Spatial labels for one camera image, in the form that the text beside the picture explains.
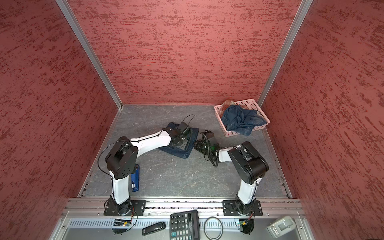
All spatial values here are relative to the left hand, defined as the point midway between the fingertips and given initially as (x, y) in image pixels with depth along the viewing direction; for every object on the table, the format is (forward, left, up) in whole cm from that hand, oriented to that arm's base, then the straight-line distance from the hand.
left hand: (180, 145), depth 94 cm
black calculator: (-42, -5, -1) cm, 42 cm away
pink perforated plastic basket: (+38, -54, 0) cm, 66 cm away
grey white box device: (-42, -51, -1) cm, 65 cm away
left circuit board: (-41, +28, -7) cm, 50 cm away
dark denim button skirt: (-5, 0, 0) cm, 5 cm away
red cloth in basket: (+32, -33, +6) cm, 47 cm away
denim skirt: (+16, -42, +6) cm, 45 cm away
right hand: (0, -8, -2) cm, 8 cm away
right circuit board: (-41, -36, -5) cm, 55 cm away
